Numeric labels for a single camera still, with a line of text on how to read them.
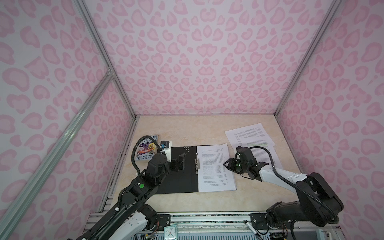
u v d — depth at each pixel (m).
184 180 0.87
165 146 0.62
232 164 0.79
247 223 0.72
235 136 1.07
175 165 0.65
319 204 0.39
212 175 0.89
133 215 0.61
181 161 0.66
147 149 0.98
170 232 0.69
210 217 0.76
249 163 0.69
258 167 0.65
